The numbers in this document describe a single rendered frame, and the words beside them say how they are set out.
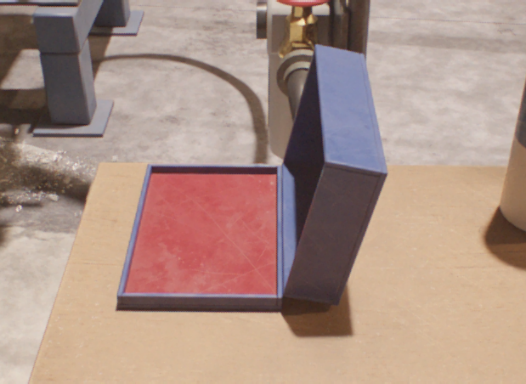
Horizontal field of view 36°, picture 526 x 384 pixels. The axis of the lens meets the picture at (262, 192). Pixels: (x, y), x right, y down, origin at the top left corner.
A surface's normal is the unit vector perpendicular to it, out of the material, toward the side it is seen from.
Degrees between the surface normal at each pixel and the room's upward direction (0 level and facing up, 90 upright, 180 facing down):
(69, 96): 90
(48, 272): 0
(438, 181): 0
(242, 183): 0
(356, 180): 90
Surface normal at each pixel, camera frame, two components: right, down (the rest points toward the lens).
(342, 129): 0.22, -0.79
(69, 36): -0.01, 0.58
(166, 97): 0.00, -0.82
